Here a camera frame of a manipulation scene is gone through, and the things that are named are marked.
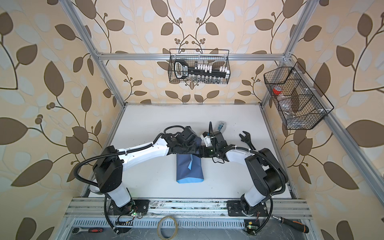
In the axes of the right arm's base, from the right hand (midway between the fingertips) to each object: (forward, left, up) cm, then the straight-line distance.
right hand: (197, 155), depth 89 cm
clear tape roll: (-36, +18, -2) cm, 40 cm away
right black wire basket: (+13, -53, +30) cm, 62 cm away
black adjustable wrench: (+12, -34, -3) cm, 36 cm away
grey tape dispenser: (+20, -17, 0) cm, 27 cm away
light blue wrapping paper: (-12, +4, +12) cm, 17 cm away
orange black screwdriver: (-35, -45, -3) cm, 57 cm away
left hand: (0, 0, +8) cm, 8 cm away
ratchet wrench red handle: (-34, +56, -3) cm, 66 cm away
